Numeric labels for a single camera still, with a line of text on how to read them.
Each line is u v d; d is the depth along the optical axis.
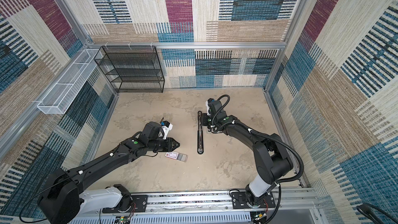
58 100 0.70
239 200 0.73
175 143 0.81
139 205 0.73
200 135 0.96
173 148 0.76
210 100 0.82
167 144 0.71
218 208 0.73
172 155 0.87
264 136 0.48
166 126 0.75
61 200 0.40
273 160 0.45
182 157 0.87
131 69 1.11
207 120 0.79
